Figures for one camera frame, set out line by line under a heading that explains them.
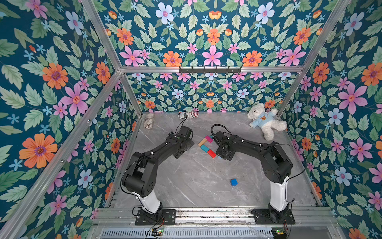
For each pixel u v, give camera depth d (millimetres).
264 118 1071
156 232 718
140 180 464
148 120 1112
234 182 853
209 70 930
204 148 994
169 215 741
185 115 1149
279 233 713
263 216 724
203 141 1018
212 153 975
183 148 676
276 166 513
